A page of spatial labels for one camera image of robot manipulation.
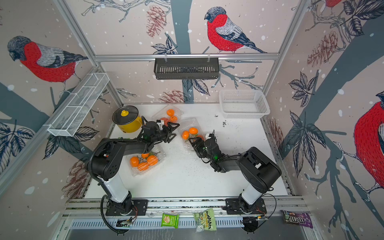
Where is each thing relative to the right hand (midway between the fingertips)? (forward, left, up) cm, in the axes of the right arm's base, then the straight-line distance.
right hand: (190, 141), depth 88 cm
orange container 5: (-13, +31, -2) cm, 34 cm away
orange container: (+10, -1, -4) cm, 11 cm away
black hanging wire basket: (+50, +7, +18) cm, 54 cm away
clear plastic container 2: (+25, +23, -4) cm, 34 cm away
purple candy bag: (-35, -56, -9) cm, 66 cm away
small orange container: (+29, +18, -8) cm, 35 cm away
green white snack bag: (-38, -10, -9) cm, 40 cm away
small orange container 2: (+20, +14, -4) cm, 25 cm away
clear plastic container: (-3, +22, -8) cm, 24 cm away
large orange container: (+14, +17, +1) cm, 22 cm away
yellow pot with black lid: (+15, +44, +3) cm, 46 cm away
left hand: (+8, +6, +3) cm, 11 cm away
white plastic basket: (+39, -40, -7) cm, 56 cm away
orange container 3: (-12, +21, -2) cm, 24 cm away
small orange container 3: (+5, +4, -2) cm, 7 cm away
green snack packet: (-38, +7, -9) cm, 40 cm away
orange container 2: (-8, +27, -5) cm, 28 cm away
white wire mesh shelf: (-3, +58, +22) cm, 62 cm away
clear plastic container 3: (+14, +5, -2) cm, 14 cm away
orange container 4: (-16, +25, -2) cm, 30 cm away
